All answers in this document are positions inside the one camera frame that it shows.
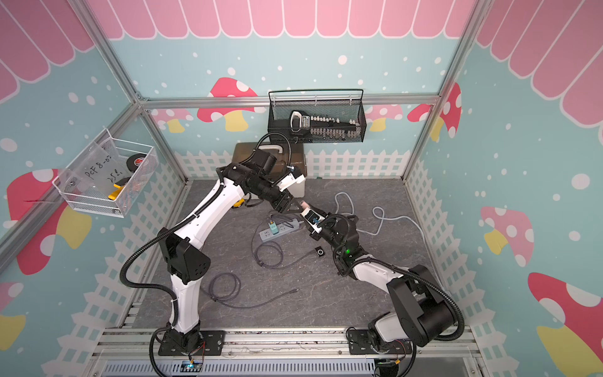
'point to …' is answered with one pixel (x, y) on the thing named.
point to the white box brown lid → (288, 155)
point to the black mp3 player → (319, 251)
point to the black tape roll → (134, 161)
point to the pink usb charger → (304, 205)
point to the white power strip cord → (378, 217)
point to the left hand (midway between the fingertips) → (295, 208)
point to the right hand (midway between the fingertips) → (307, 208)
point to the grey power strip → (266, 235)
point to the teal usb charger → (275, 229)
